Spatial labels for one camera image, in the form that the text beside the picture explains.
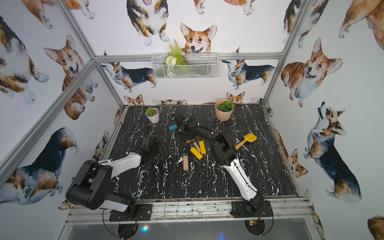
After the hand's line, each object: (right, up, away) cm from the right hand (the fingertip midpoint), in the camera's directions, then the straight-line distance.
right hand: (184, 138), depth 99 cm
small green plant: (-25, +17, +6) cm, 31 cm away
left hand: (-13, -2, -4) cm, 14 cm away
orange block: (+3, -2, -2) cm, 4 cm away
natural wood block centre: (+9, -5, -2) cm, 10 cm away
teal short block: (-9, +7, +9) cm, 15 cm away
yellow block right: (+12, -6, -3) cm, 14 cm away
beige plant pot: (+25, +15, +7) cm, 30 cm away
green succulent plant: (+29, +21, +6) cm, 36 cm away
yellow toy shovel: (+44, 0, +2) cm, 44 cm away
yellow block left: (+9, -9, -6) cm, 14 cm away
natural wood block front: (+2, -14, -9) cm, 17 cm away
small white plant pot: (-22, +13, +9) cm, 27 cm away
